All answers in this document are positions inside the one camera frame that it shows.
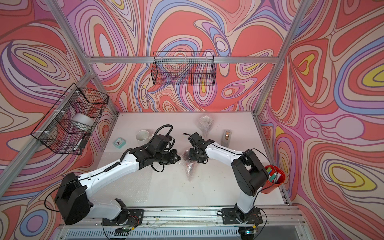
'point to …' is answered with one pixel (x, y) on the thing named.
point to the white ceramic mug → (142, 137)
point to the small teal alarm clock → (119, 143)
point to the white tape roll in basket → (83, 119)
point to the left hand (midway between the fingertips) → (183, 159)
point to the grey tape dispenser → (226, 138)
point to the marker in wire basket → (82, 143)
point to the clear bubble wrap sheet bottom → (134, 188)
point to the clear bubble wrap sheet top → (206, 123)
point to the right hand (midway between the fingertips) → (193, 160)
